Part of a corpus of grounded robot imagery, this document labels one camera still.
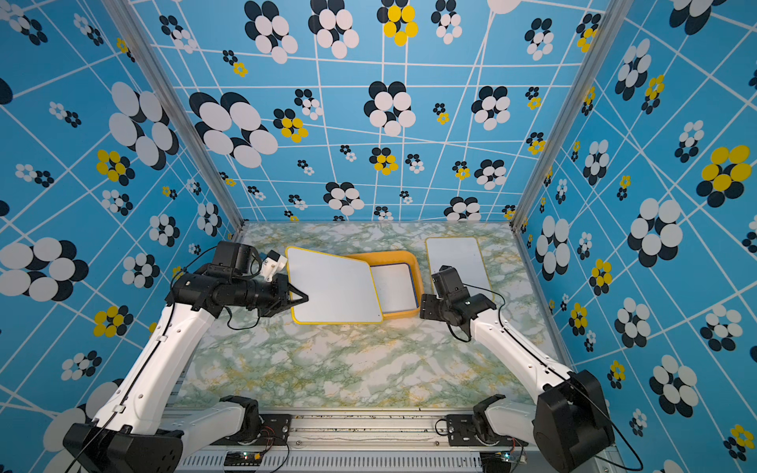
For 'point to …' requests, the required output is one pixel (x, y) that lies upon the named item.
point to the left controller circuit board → (242, 458)
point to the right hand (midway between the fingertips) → (436, 305)
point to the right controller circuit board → (496, 461)
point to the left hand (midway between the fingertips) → (311, 293)
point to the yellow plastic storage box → (387, 257)
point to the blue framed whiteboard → (395, 287)
